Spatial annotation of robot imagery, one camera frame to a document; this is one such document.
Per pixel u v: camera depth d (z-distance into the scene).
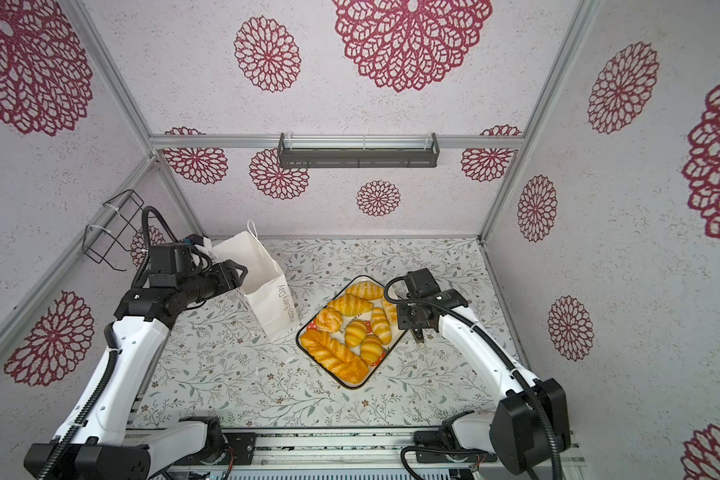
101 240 0.74
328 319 0.93
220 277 0.65
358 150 0.94
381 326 0.92
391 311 0.95
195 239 0.66
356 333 0.90
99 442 0.38
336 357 0.86
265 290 0.75
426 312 0.57
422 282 0.64
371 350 0.88
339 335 0.93
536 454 0.41
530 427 0.40
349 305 0.95
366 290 1.00
